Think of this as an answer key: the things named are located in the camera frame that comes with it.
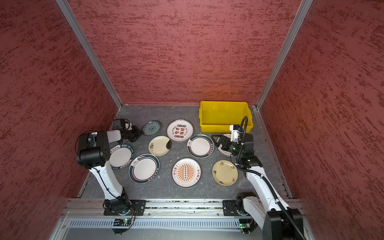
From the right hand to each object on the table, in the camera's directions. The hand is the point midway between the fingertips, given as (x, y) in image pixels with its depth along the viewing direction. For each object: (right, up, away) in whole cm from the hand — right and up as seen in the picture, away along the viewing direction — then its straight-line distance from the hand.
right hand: (213, 141), depth 80 cm
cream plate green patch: (-34, -6, +18) cm, 39 cm away
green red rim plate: (-42, -18, +8) cm, 46 cm away
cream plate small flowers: (+7, -19, +5) cm, 21 cm away
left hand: (-47, +2, +23) cm, 52 cm away
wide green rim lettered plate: (-57, -12, +12) cm, 60 cm away
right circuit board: (+14, -39, -9) cm, 43 cm away
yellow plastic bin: (+7, +14, +36) cm, 40 cm away
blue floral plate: (-43, +5, +27) cm, 51 cm away
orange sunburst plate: (-16, -20, +6) cm, 26 cm away
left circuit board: (-48, -42, -7) cm, 64 cm away
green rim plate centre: (-7, -6, +18) cm, 21 cm away
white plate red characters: (-22, +4, +26) cm, 34 cm away
